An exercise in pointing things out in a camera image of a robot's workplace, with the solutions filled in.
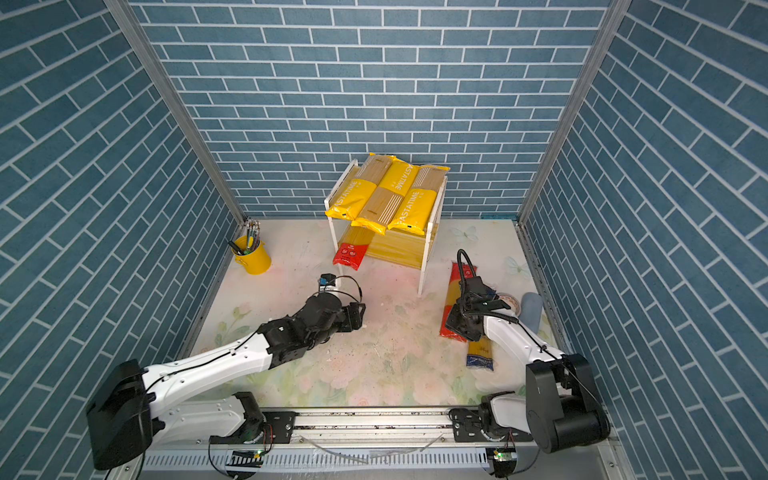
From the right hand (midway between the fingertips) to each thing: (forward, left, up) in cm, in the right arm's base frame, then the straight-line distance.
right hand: (453, 324), depth 89 cm
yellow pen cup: (+15, +66, +4) cm, 68 cm away
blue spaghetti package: (-8, -8, -1) cm, 11 cm away
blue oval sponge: (+7, -25, -1) cm, 26 cm away
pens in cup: (+21, +65, +15) cm, 70 cm away
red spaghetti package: (+15, +32, +16) cm, 38 cm away
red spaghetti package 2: (+21, -3, -2) cm, 21 cm away
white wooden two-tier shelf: (+18, +15, +12) cm, 26 cm away
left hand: (-4, +26, +11) cm, 28 cm away
